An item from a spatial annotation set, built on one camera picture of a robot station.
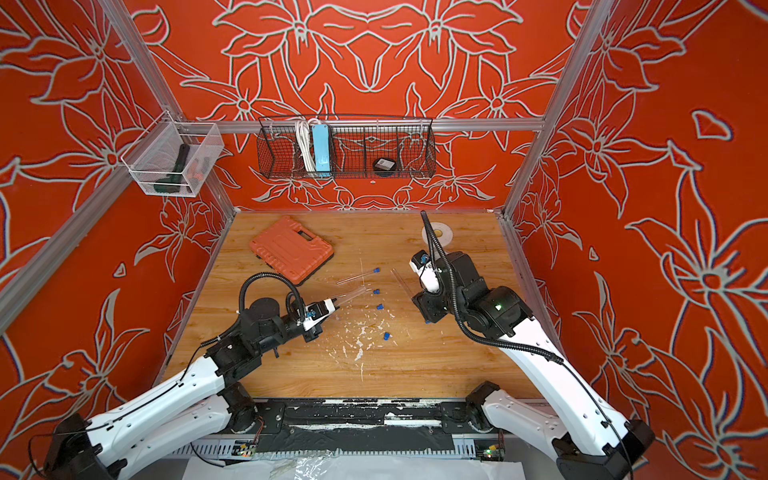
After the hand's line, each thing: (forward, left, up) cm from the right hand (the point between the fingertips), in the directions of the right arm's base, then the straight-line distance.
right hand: (418, 292), depth 70 cm
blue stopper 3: (-1, +8, -24) cm, 25 cm away
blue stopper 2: (+8, +10, -23) cm, 26 cm away
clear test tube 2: (-2, +17, 0) cm, 17 cm away
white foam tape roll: (+40, -14, -23) cm, 49 cm away
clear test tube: (+20, +19, -23) cm, 36 cm away
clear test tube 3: (+17, +3, -22) cm, 28 cm away
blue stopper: (+22, +11, -23) cm, 33 cm away
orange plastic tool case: (+26, +41, -18) cm, 52 cm away
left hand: (0, +21, -4) cm, 21 cm away
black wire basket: (+59, +20, +3) cm, 63 cm away
